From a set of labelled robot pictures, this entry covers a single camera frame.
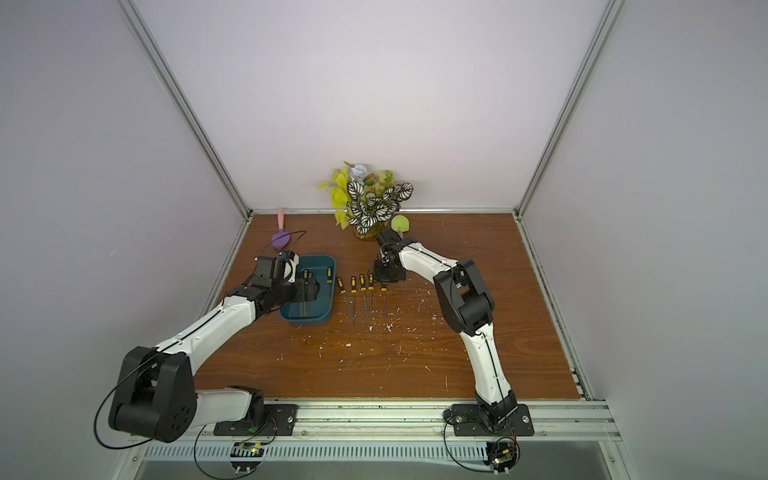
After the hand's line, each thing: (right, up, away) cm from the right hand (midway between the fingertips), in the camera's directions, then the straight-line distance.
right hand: (380, 272), depth 100 cm
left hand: (-21, -3, -10) cm, 24 cm away
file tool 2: (-5, -6, -2) cm, 8 cm away
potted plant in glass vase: (-4, +23, -12) cm, 26 cm away
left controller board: (-32, -42, -28) cm, 60 cm away
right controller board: (+30, -41, -30) cm, 59 cm away
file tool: (-9, -6, -2) cm, 11 cm away
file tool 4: (+1, -5, -2) cm, 6 cm away
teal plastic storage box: (-18, -10, -12) cm, 24 cm away
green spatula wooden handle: (+7, +17, +14) cm, 24 cm away
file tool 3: (-3, -5, -2) cm, 6 cm away
